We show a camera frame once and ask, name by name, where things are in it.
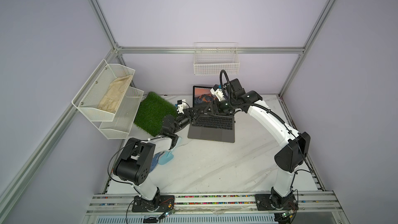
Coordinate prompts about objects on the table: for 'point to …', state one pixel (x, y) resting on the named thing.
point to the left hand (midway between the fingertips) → (204, 110)
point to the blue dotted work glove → (155, 160)
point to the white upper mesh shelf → (99, 97)
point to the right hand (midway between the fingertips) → (209, 113)
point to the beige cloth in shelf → (114, 93)
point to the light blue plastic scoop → (168, 155)
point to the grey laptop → (208, 126)
